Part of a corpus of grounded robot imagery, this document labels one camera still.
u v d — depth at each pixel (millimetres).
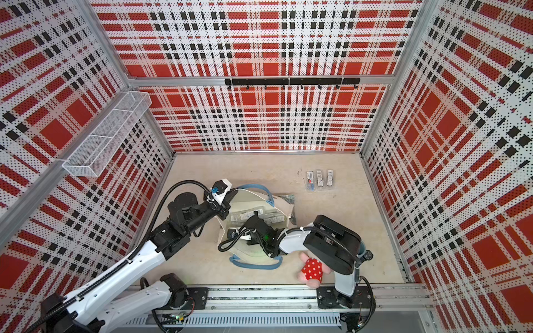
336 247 473
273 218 905
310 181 1063
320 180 1076
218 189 575
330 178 1078
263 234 680
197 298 737
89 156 691
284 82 889
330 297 734
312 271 750
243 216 884
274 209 690
